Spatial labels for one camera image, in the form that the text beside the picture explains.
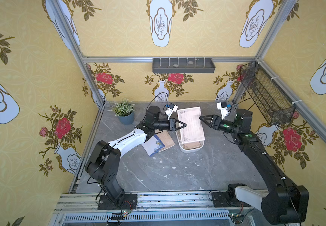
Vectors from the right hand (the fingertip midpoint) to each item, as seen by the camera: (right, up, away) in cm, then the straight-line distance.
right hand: (201, 121), depth 73 cm
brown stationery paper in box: (-2, -17, +19) cm, 26 cm away
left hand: (-7, -3, +1) cm, 8 cm away
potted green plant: (-46, +6, +22) cm, 51 cm away
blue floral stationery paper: (-27, -17, +22) cm, 39 cm away
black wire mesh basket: (+46, +7, +8) cm, 48 cm away
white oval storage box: (-12, -8, +2) cm, 14 cm away
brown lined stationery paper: (-4, -6, +3) cm, 8 cm away
